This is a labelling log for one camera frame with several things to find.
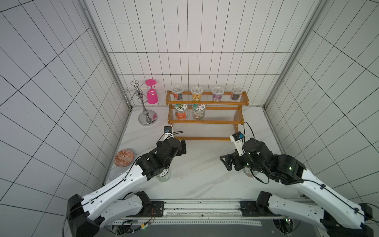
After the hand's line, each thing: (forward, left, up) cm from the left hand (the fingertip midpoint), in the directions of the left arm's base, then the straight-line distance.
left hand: (174, 143), depth 76 cm
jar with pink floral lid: (+21, -13, +3) cm, 25 cm away
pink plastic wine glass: (+40, +19, 0) cm, 45 cm away
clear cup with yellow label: (+24, -12, +15) cm, 31 cm away
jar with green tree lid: (-13, +5, -12) cm, 18 cm away
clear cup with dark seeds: (+26, -1, +14) cm, 30 cm away
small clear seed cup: (+26, -34, +15) cm, 45 cm away
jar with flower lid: (+21, -3, +3) cm, 21 cm away
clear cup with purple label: (+23, -23, +15) cm, 36 cm away
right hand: (-9, -24, +5) cm, 26 cm away
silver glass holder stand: (+33, +25, -18) cm, 45 cm away
